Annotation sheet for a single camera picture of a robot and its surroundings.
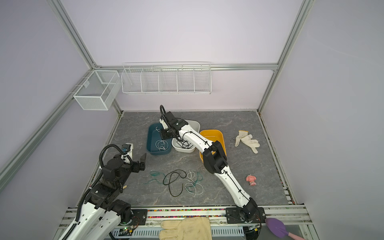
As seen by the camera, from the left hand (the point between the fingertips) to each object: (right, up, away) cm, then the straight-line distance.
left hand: (136, 154), depth 76 cm
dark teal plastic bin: (-1, +8, +30) cm, 31 cm away
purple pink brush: (+70, -35, -5) cm, 79 cm away
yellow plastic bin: (+42, +8, +26) cm, 50 cm away
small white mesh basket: (-34, +38, +21) cm, 55 cm away
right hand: (+9, +8, +19) cm, 22 cm away
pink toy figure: (+62, -16, +8) cm, 64 cm away
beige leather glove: (+28, -34, -5) cm, 44 cm away
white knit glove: (+64, +7, +27) cm, 70 cm away
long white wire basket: (+11, +47, +23) cm, 53 cm away
